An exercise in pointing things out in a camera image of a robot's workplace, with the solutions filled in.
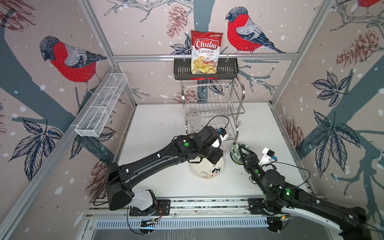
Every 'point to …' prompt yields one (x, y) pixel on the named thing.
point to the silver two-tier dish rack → (215, 104)
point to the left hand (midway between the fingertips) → (222, 156)
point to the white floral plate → (207, 169)
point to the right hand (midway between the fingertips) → (236, 153)
